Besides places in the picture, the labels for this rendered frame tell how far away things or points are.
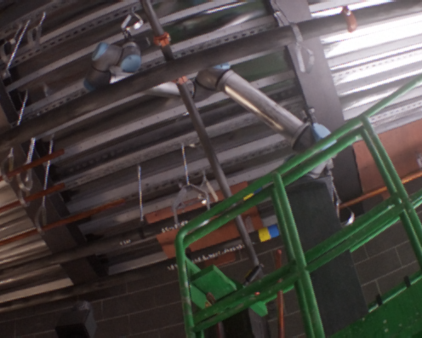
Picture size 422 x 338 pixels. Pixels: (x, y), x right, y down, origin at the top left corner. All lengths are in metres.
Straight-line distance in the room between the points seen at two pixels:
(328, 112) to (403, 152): 0.86
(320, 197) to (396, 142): 1.62
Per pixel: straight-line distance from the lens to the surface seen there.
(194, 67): 2.73
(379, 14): 2.81
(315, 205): 2.74
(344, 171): 4.02
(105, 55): 2.78
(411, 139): 4.34
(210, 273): 2.83
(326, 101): 3.70
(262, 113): 2.97
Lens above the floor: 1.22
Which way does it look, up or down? 53 degrees up
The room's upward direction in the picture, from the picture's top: 10 degrees counter-clockwise
